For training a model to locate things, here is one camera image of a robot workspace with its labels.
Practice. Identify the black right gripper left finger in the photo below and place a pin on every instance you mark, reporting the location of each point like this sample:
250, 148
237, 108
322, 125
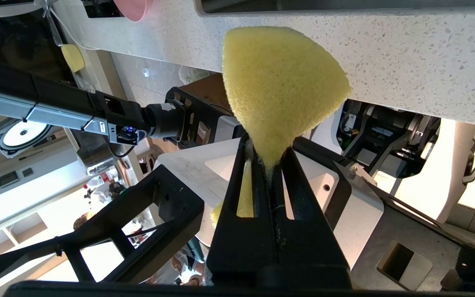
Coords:
241, 255

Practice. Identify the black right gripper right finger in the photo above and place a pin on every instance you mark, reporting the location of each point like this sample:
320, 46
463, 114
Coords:
311, 255

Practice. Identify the yellow green sponge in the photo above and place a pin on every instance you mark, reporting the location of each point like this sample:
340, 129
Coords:
278, 82

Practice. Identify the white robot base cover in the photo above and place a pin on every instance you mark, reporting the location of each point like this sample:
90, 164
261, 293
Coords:
196, 173

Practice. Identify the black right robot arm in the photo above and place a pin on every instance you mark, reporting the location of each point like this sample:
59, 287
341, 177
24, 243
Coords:
171, 206

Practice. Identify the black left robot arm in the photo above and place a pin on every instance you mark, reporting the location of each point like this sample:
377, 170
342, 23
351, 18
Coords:
56, 99

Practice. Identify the stainless steel sink basin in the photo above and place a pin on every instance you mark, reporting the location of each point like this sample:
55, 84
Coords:
344, 5

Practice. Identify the black background machine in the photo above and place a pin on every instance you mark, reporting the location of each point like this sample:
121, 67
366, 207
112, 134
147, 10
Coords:
386, 140

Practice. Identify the cream curved plastic panel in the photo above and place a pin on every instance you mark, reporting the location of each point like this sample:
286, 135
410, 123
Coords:
447, 173

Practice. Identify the brown cardboard box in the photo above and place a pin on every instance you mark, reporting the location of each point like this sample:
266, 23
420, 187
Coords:
206, 88

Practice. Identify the round white ceiling light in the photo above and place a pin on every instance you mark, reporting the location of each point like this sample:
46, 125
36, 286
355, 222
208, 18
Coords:
21, 134

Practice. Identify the pale yellow hanging pad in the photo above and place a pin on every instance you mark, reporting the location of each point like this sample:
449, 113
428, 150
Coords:
72, 57

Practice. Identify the pink plate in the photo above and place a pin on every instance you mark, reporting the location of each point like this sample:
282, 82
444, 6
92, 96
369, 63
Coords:
134, 10

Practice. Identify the black induction cooktop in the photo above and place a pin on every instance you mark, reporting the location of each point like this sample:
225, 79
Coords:
101, 8

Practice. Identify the black oven glass door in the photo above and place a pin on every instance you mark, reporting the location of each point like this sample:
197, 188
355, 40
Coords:
15, 45

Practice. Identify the white wall shelf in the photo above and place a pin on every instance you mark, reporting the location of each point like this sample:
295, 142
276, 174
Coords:
10, 233

